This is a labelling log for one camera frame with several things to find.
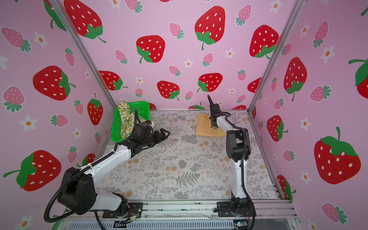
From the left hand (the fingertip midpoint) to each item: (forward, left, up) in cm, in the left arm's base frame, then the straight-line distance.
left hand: (167, 135), depth 85 cm
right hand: (+21, -35, -9) cm, 42 cm away
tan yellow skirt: (+20, -24, -16) cm, 35 cm away
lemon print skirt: (+23, +35, -11) cm, 43 cm away
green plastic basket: (+37, +26, -12) cm, 47 cm away
